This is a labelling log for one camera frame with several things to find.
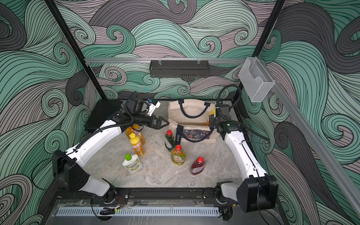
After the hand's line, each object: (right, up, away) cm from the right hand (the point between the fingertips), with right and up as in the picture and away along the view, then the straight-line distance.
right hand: (215, 117), depth 81 cm
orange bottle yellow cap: (-45, -13, -8) cm, 48 cm away
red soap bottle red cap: (-12, -24, -12) cm, 29 cm away
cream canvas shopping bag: (-14, -2, +15) cm, 20 cm away
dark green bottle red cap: (-27, -15, +1) cm, 31 cm away
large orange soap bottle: (-42, -5, -18) cm, 45 cm away
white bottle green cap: (-47, -24, -9) cm, 53 cm away
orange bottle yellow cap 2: (-1, +3, +4) cm, 5 cm away
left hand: (-30, -1, -7) cm, 31 cm away
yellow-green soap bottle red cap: (-22, -23, -4) cm, 32 cm away
